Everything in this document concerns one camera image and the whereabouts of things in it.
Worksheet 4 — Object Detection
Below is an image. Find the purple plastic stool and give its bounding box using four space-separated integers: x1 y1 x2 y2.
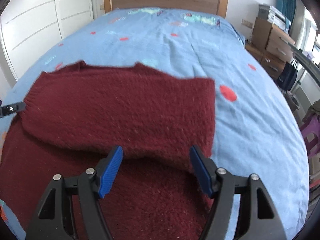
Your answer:
300 115 319 158

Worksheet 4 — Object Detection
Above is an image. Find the white wardrobe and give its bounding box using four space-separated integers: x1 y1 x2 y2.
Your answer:
1 0 93 80

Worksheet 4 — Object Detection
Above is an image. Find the teal curtain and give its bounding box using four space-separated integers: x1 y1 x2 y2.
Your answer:
276 0 296 22

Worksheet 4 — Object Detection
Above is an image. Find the blue patterned bed cover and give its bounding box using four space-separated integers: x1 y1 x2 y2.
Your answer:
1 9 309 239

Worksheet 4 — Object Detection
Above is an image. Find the dark red knitted sweater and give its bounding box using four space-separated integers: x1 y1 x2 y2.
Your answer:
1 61 215 239

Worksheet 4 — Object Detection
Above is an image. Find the wooden chest of drawers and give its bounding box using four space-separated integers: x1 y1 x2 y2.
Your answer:
245 17 295 80

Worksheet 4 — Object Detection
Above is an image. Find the dark blue tote bag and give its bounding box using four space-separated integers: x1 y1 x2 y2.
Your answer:
276 62 298 91

